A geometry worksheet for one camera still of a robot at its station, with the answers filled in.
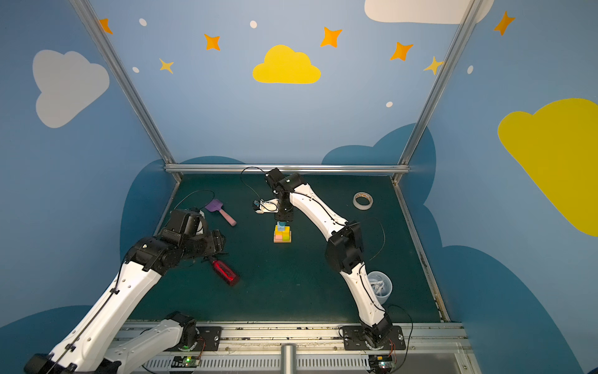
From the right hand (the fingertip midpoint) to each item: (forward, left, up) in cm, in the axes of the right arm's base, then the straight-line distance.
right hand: (284, 209), depth 91 cm
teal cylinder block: (-4, +1, -5) cm, 6 cm away
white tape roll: (+15, -36, -15) cm, 41 cm away
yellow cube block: (-5, +3, -10) cm, 11 cm away
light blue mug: (-24, -37, -11) cm, 46 cm away
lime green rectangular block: (-6, 0, -12) cm, 13 cm away
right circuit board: (-47, -34, -15) cm, 60 cm away
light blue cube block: (-5, +1, -7) cm, 8 cm away
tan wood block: (-8, +1, -12) cm, 15 cm away
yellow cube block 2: (-5, -1, -10) cm, 11 cm away
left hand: (-19, +19, +7) cm, 28 cm away
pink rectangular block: (-7, +3, -12) cm, 14 cm away
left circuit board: (-50, +26, -13) cm, 58 cm away
